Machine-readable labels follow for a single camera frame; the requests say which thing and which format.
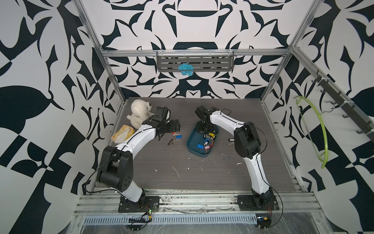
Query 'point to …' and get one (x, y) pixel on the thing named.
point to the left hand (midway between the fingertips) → (173, 124)
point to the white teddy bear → (140, 112)
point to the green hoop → (326, 138)
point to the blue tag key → (178, 136)
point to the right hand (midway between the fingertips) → (201, 130)
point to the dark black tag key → (172, 139)
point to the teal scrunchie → (186, 68)
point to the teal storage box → (196, 138)
